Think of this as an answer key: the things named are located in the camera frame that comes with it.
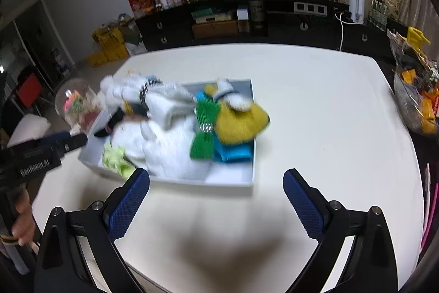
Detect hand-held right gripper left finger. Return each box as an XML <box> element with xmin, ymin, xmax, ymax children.
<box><xmin>32</xmin><ymin>168</ymin><xmax>151</xmax><ymax>293</ymax></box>

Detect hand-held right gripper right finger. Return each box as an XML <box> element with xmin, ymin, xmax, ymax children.
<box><xmin>283</xmin><ymin>168</ymin><xmax>398</xmax><ymax>293</ymax></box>

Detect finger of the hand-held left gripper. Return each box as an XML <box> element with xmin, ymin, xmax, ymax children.
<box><xmin>34</xmin><ymin>130</ymin><xmax>71</xmax><ymax>147</ymax></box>
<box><xmin>62</xmin><ymin>132</ymin><xmax>88</xmax><ymax>154</ymax></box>

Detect white plush rabbit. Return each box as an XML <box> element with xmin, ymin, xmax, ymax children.
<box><xmin>110</xmin><ymin>115</ymin><xmax>220</xmax><ymax>180</ymax></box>

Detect white cardboard box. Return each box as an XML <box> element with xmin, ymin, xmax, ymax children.
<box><xmin>78</xmin><ymin>78</ymin><xmax>256</xmax><ymax>189</ymax></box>

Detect blue garment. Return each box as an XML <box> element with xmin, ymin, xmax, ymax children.
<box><xmin>195</xmin><ymin>92</ymin><xmax>254</xmax><ymax>163</ymax></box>

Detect white knitted doll dress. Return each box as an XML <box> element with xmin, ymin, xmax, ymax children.
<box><xmin>137</xmin><ymin>75</ymin><xmax>196</xmax><ymax>129</ymax></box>

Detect green ribbed bow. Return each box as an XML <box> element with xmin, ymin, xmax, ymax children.
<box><xmin>190</xmin><ymin>99</ymin><xmax>220</xmax><ymax>160</ymax></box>

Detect yellow knitted garment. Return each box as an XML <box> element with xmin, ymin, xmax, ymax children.
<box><xmin>205</xmin><ymin>77</ymin><xmax>270</xmax><ymax>145</ymax></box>

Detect person's left hand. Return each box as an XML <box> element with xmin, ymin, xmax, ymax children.
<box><xmin>10</xmin><ymin>190</ymin><xmax>35</xmax><ymax>245</ymax></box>

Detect white ottoman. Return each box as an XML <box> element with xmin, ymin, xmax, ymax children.
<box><xmin>7</xmin><ymin>114</ymin><xmax>52</xmax><ymax>147</ymax></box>

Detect glass dome with flowers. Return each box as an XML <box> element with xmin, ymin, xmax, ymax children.
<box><xmin>55</xmin><ymin>77</ymin><xmax>103</xmax><ymax>136</ymax></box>

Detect red storage box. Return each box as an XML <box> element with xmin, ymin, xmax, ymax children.
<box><xmin>16</xmin><ymin>73</ymin><xmax>43</xmax><ymax>106</ymax></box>

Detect storage shelf unit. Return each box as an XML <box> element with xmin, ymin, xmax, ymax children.
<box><xmin>0</xmin><ymin>0</ymin><xmax>76</xmax><ymax>115</ymax></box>

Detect yellow crates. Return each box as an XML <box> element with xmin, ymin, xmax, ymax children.
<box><xmin>88</xmin><ymin>26</ymin><xmax>129</xmax><ymax>67</ymax></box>

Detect pink pen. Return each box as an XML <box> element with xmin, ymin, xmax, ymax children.
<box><xmin>420</xmin><ymin>181</ymin><xmax>439</xmax><ymax>249</ymax></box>

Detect white pen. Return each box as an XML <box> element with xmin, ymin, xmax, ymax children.
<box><xmin>424</xmin><ymin>163</ymin><xmax>431</xmax><ymax>204</ymax></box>

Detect clear bag of snacks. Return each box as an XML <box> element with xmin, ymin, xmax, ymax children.
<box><xmin>393</xmin><ymin>68</ymin><xmax>439</xmax><ymax>136</ymax></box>

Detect black tv cabinet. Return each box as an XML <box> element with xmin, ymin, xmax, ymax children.
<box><xmin>135</xmin><ymin>0</ymin><xmax>395</xmax><ymax>55</ymax></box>

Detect wooden box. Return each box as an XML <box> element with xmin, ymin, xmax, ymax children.
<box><xmin>191</xmin><ymin>19</ymin><xmax>239</xmax><ymax>38</ymax></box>

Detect stack of books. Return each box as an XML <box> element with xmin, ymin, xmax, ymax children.
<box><xmin>190</xmin><ymin>8</ymin><xmax>234</xmax><ymax>22</ymax></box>

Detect dark tin can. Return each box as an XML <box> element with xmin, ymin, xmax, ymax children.
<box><xmin>249</xmin><ymin>1</ymin><xmax>266</xmax><ymax>31</ymax></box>

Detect yellow plastic toy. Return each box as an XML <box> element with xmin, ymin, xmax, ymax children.
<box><xmin>406</xmin><ymin>26</ymin><xmax>430</xmax><ymax>51</ymax></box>

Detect white water appliance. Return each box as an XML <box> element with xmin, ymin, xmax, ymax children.
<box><xmin>348</xmin><ymin>0</ymin><xmax>366</xmax><ymax>25</ymax></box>

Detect white cable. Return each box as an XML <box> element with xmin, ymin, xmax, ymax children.
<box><xmin>335</xmin><ymin>12</ymin><xmax>352</xmax><ymax>51</ymax></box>

